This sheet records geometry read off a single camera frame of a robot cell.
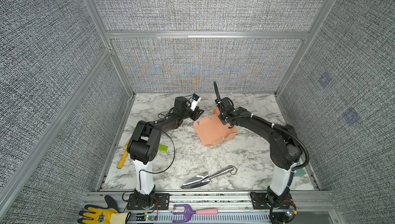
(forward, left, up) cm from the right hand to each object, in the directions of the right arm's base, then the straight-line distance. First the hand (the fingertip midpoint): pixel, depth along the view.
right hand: (227, 113), depth 95 cm
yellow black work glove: (-51, +56, -5) cm, 77 cm away
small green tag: (-19, +39, -9) cm, 44 cm away
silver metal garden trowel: (-35, +15, -11) cm, 39 cm away
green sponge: (-32, -36, -11) cm, 49 cm away
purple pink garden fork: (-50, +23, -11) cm, 56 cm away
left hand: (+3, +17, +1) cm, 17 cm away
